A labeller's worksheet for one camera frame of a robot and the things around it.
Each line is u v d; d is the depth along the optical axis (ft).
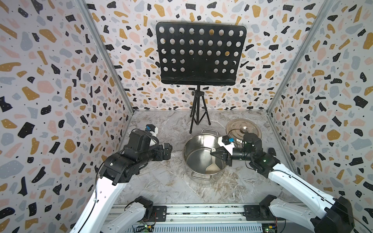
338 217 1.24
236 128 3.60
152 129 1.86
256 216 2.38
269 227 2.35
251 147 1.82
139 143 1.46
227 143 1.95
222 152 2.11
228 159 2.03
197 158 3.08
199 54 2.23
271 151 3.15
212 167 2.80
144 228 2.35
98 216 1.19
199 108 3.30
